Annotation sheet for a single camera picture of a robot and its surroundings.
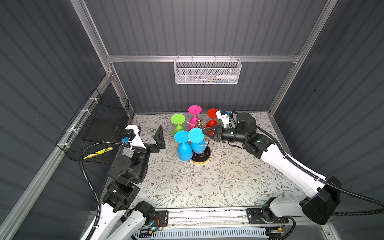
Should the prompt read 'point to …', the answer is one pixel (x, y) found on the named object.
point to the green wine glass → (177, 119)
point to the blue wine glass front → (196, 137)
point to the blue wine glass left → (185, 151)
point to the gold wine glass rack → (203, 158)
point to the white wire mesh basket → (207, 71)
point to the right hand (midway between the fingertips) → (203, 134)
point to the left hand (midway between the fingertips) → (151, 127)
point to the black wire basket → (101, 118)
